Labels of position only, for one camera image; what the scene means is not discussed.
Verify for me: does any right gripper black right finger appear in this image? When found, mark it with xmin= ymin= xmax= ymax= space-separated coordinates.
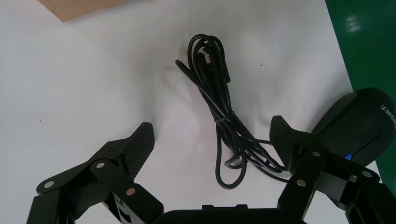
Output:
xmin=269 ymin=115 xmax=396 ymax=224

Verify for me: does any open brown cardboard box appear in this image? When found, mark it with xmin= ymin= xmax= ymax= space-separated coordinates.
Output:
xmin=37 ymin=0 xmax=132 ymax=23

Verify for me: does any black wired computer mouse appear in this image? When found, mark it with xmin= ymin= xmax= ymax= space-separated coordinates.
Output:
xmin=175 ymin=34 xmax=396 ymax=190

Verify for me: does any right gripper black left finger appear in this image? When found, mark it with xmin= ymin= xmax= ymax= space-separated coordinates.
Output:
xmin=26 ymin=122 xmax=164 ymax=224

